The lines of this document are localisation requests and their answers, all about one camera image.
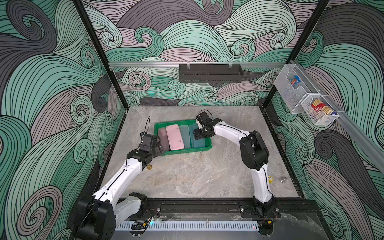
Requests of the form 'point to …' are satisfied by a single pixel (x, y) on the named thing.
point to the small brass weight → (149, 167)
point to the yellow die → (270, 179)
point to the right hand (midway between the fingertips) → (201, 134)
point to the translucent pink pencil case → (164, 140)
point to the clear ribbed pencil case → (185, 132)
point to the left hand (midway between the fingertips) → (154, 147)
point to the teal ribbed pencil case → (198, 143)
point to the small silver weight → (282, 179)
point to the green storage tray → (159, 124)
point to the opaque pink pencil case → (174, 137)
